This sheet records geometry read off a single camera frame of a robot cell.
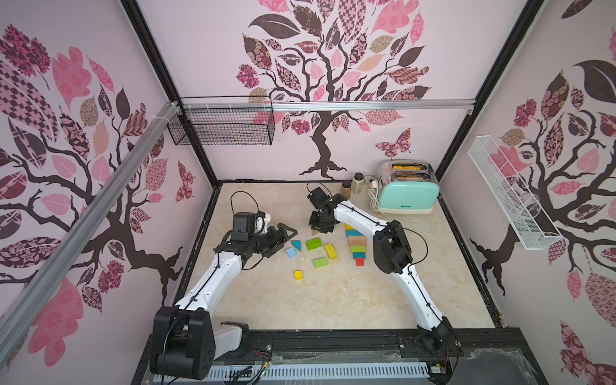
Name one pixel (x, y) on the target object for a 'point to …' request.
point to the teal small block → (358, 255)
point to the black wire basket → (226, 128)
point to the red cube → (359, 261)
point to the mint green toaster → (407, 187)
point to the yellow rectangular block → (330, 251)
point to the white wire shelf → (532, 224)
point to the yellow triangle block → (348, 227)
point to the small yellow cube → (298, 274)
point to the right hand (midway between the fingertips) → (314, 229)
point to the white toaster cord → (374, 195)
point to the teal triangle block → (297, 245)
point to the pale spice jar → (358, 183)
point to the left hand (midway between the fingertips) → (290, 242)
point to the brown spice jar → (346, 192)
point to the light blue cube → (291, 253)
